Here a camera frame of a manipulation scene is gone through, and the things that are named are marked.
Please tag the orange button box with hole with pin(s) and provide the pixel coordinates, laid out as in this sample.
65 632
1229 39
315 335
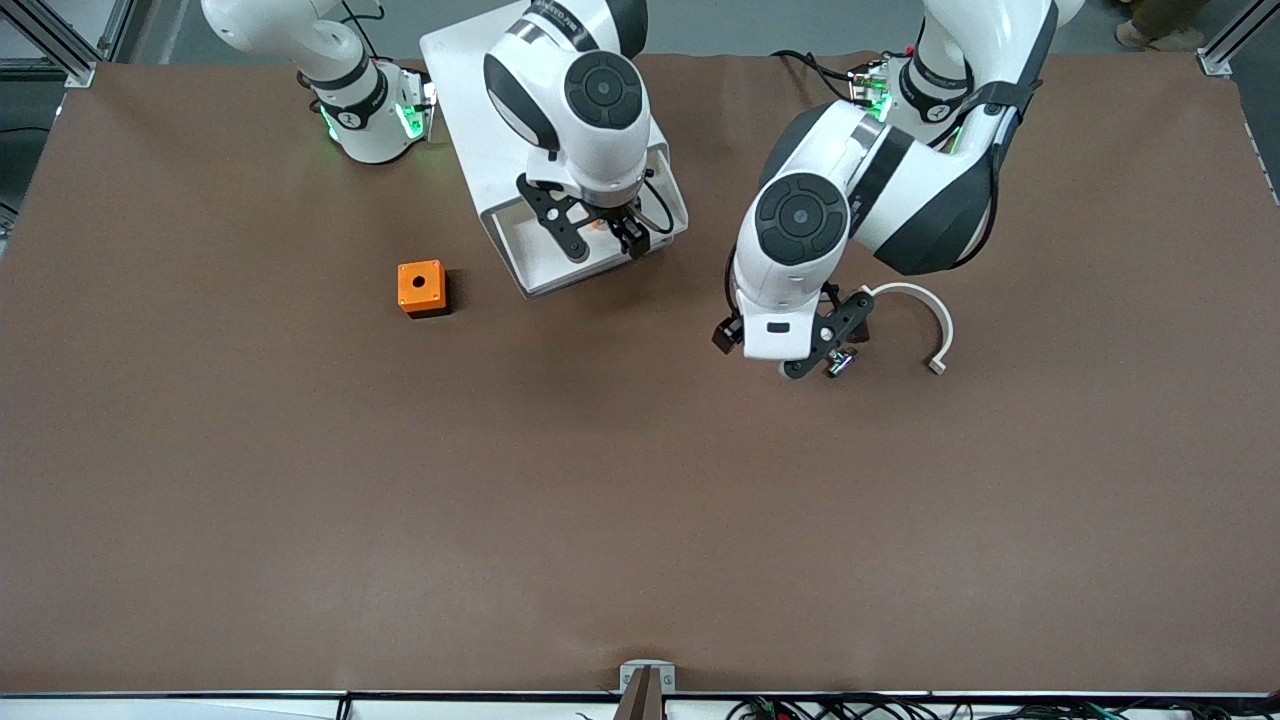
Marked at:
408 295

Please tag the grey metal bracket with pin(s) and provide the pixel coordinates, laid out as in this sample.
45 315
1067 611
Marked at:
627 678

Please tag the brown pointed post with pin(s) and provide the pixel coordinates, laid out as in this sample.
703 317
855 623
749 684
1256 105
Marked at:
645 700

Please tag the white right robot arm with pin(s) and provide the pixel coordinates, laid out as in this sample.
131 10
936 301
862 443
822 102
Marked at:
590 150

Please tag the person standing behind table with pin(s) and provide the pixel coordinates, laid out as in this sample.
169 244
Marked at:
1165 38

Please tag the chrome tee valve fitting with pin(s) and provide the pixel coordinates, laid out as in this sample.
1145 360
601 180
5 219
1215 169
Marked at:
845 364

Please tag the aluminium frame profile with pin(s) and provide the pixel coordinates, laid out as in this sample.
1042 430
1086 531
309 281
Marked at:
60 45
1215 62

